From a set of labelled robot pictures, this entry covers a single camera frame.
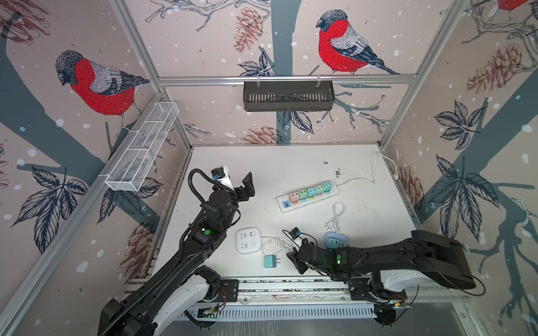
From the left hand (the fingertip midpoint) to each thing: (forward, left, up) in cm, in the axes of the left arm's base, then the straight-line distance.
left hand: (240, 175), depth 72 cm
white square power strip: (-14, -1, -26) cm, 30 cm away
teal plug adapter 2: (+6, -29, -21) cm, 36 cm away
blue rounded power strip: (-13, -41, -27) cm, 51 cm away
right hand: (-20, -17, -27) cm, 38 cm away
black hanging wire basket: (+50, -20, +1) cm, 53 cm away
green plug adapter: (+7, -33, -21) cm, 40 cm away
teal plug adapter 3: (-17, -34, -21) cm, 44 cm away
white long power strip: (+3, -17, -26) cm, 31 cm away
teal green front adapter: (-22, -10, -27) cm, 36 cm away
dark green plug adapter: (+5, -25, -22) cm, 34 cm away
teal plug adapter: (+9, -37, -22) cm, 44 cm away
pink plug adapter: (+4, -21, -22) cm, 30 cm away
